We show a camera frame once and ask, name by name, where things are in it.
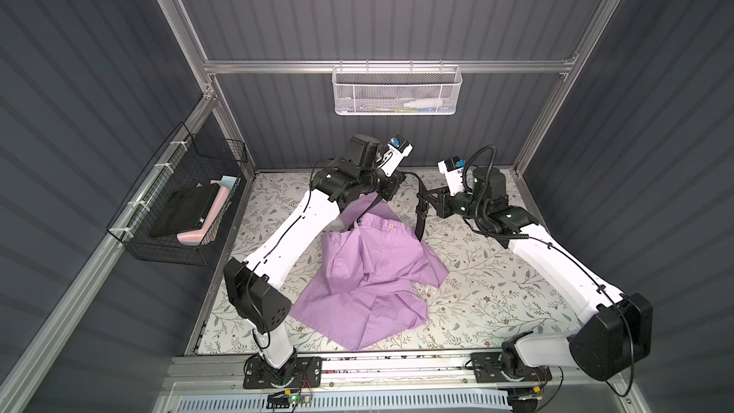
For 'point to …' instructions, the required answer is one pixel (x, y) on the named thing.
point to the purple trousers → (364, 290)
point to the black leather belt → (421, 201)
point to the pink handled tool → (194, 237)
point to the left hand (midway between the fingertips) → (407, 177)
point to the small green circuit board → (285, 399)
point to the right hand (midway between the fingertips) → (427, 194)
